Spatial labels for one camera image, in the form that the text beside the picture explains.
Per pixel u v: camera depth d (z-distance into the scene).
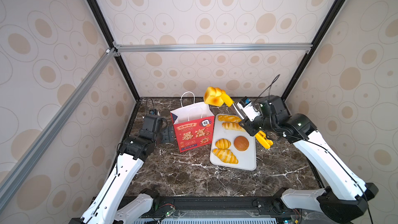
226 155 0.86
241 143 0.90
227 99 0.66
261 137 0.61
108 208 0.38
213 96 0.66
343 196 0.39
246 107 0.57
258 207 0.73
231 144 0.95
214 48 0.92
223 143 0.91
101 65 0.78
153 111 0.61
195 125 0.78
